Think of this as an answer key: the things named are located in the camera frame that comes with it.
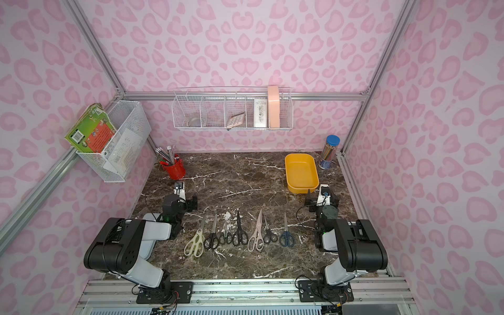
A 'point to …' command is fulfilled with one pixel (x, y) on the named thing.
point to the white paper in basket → (123, 151)
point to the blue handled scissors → (286, 239)
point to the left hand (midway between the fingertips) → (184, 190)
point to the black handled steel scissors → (212, 241)
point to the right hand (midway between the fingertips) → (320, 188)
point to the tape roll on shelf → (195, 123)
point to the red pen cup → (176, 170)
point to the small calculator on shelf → (235, 119)
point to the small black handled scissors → (226, 235)
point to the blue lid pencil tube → (333, 142)
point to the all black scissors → (239, 236)
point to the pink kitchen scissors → (256, 239)
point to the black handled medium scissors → (269, 235)
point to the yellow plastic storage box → (301, 172)
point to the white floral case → (260, 113)
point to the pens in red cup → (169, 157)
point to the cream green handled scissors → (196, 245)
